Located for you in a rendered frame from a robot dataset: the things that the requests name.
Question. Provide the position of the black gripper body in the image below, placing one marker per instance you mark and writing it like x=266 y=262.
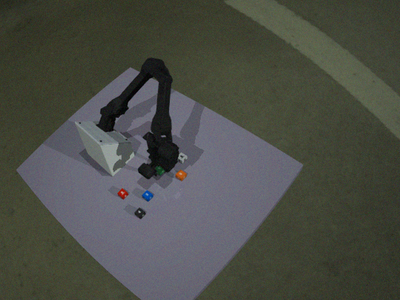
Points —
x=148 y=171

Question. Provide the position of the orange block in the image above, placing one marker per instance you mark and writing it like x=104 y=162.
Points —
x=180 y=175

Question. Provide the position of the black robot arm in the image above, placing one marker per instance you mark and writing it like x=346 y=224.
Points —
x=161 y=123

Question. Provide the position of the red block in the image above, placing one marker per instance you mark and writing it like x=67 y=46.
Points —
x=122 y=193

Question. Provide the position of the blue block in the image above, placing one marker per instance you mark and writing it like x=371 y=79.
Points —
x=147 y=195

